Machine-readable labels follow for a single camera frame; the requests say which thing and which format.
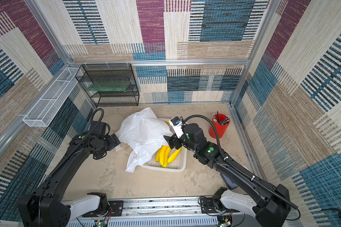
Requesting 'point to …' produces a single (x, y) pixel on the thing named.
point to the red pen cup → (220, 129)
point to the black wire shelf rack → (111, 73)
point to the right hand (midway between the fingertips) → (174, 132)
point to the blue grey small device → (231, 185)
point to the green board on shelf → (121, 86)
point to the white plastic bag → (141, 133)
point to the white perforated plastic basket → (178, 164)
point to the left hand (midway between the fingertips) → (114, 145)
